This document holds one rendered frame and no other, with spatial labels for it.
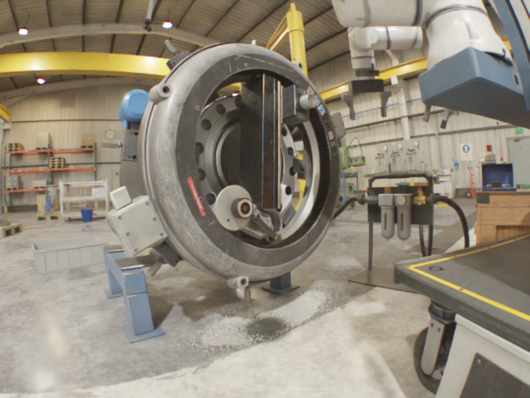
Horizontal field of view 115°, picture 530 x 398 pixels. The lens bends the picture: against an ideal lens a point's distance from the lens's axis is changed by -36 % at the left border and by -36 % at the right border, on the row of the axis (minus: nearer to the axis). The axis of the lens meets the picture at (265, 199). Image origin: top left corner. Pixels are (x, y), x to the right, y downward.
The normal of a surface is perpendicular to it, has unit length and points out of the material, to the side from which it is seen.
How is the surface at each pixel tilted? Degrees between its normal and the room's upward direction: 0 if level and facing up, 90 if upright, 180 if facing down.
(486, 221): 90
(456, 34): 68
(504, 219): 90
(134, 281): 90
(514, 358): 90
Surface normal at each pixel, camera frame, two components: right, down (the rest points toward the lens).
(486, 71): 0.11, 0.03
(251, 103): -0.75, -0.01
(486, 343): -0.99, 0.04
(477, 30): -0.37, -0.33
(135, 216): 0.66, 0.00
